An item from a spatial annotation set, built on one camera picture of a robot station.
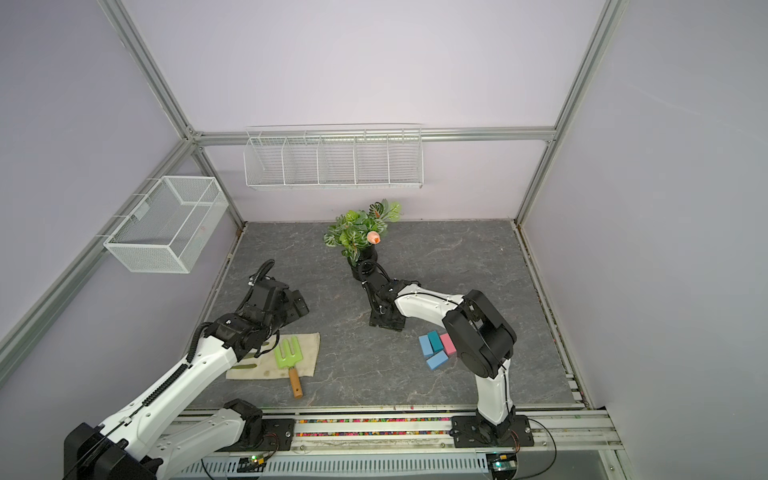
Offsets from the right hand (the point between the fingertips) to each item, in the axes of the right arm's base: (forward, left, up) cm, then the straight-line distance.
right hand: (379, 320), depth 93 cm
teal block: (-7, -17, 0) cm, 18 cm away
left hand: (-3, +23, +14) cm, 27 cm away
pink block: (-8, -21, +1) cm, 22 cm away
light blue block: (-8, -14, -1) cm, 16 cm away
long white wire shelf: (+45, +15, +29) cm, 56 cm away
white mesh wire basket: (+16, +59, +26) cm, 66 cm away
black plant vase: (+8, +3, +20) cm, 22 cm away
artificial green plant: (+15, +6, +26) cm, 31 cm away
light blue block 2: (-13, -17, 0) cm, 21 cm away
